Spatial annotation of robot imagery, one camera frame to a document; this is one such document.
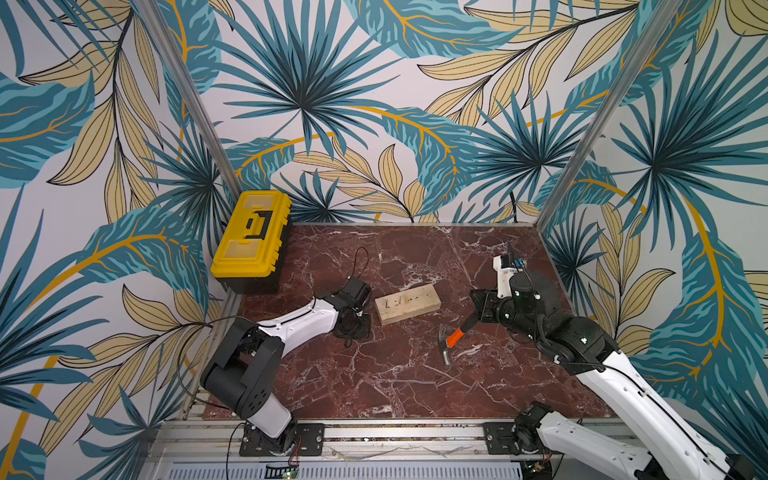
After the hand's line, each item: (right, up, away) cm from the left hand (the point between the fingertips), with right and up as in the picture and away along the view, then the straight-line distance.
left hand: (361, 335), depth 88 cm
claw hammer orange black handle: (+23, +2, -12) cm, 26 cm away
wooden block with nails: (+14, +8, +7) cm, 18 cm away
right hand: (+27, +15, -19) cm, 37 cm away
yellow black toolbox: (-34, +22, 0) cm, 41 cm away
